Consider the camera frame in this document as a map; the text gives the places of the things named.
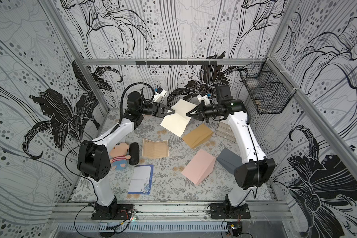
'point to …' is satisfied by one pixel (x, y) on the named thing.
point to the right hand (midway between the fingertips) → (189, 114)
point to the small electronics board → (236, 227)
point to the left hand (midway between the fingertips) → (172, 113)
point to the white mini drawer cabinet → (225, 131)
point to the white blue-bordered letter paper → (141, 182)
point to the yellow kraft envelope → (198, 137)
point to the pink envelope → (200, 167)
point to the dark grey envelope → (229, 160)
